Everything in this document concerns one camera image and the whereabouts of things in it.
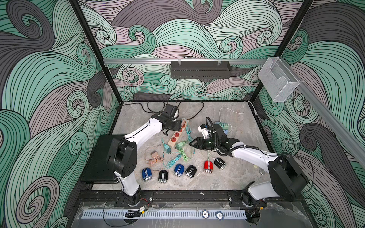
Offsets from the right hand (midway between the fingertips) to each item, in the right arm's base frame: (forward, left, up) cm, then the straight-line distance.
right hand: (190, 145), depth 82 cm
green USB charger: (+4, +7, -8) cm, 11 cm away
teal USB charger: (+2, +14, -7) cm, 16 cm away
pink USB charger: (-2, +22, -9) cm, 24 cm away
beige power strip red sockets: (+9, +11, -9) cm, 16 cm away
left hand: (+14, +8, +2) cm, 17 cm away
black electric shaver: (-12, 0, -8) cm, 14 cm away
